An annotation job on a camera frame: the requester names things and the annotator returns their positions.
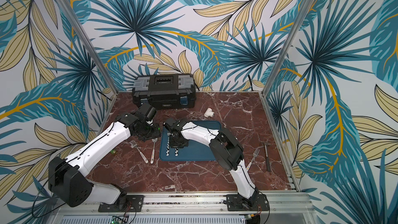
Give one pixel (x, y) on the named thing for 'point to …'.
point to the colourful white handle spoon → (154, 140)
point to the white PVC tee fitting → (209, 112)
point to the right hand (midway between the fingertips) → (175, 145)
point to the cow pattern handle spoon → (176, 151)
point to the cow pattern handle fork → (167, 151)
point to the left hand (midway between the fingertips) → (157, 136)
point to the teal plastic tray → (195, 152)
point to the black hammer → (268, 159)
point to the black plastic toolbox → (165, 91)
